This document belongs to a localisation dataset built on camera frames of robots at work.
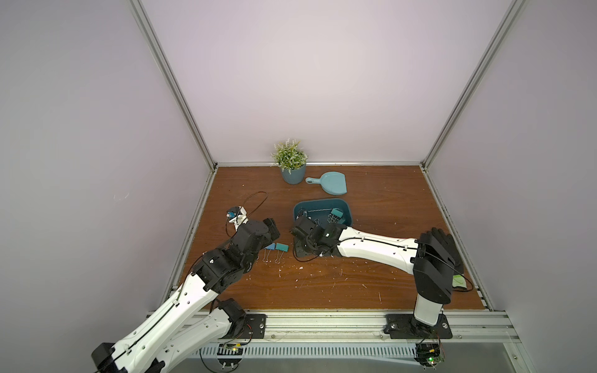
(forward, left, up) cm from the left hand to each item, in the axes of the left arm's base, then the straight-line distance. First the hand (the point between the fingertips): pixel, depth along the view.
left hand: (269, 225), depth 72 cm
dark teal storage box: (+21, -20, -23) cm, 36 cm away
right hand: (+1, -9, -12) cm, 15 cm away
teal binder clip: (+2, -2, -21) cm, 21 cm away
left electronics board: (-31, +12, -25) cm, 41 cm away
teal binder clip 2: (+18, -25, -22) cm, 37 cm away
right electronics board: (-31, -49, -22) cm, 62 cm away
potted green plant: (+37, -4, -5) cm, 38 cm away
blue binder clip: (+1, +4, -22) cm, 22 cm away
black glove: (+5, -68, -21) cm, 71 cm away
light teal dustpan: (+37, -24, -22) cm, 50 cm away
